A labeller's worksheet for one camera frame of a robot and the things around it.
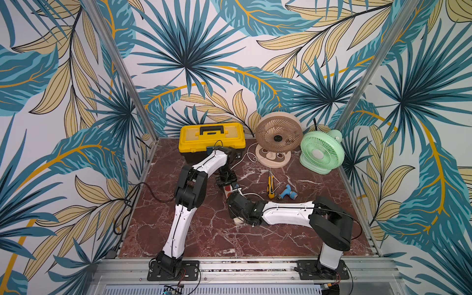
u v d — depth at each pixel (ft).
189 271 2.41
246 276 2.40
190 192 1.96
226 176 2.75
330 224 1.51
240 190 2.59
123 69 2.79
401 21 2.35
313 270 2.41
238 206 2.15
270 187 3.12
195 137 3.18
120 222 2.81
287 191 3.10
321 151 2.82
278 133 2.93
